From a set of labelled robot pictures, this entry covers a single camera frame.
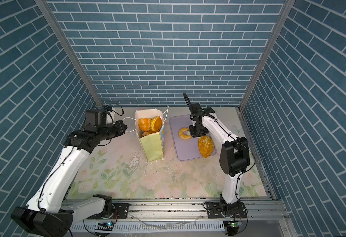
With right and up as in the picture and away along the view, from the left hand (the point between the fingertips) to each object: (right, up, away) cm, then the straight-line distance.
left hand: (128, 125), depth 73 cm
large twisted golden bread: (+5, -5, +13) cm, 15 cm away
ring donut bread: (+26, -7, +29) cm, 39 cm away
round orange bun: (+12, +1, +11) cm, 17 cm away
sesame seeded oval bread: (+42, -13, +18) cm, 48 cm away
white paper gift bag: (+11, -11, +7) cm, 17 cm away
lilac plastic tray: (+29, -17, +26) cm, 42 cm away
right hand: (+35, -6, +17) cm, 39 cm away
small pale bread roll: (+4, 0, +15) cm, 15 cm away
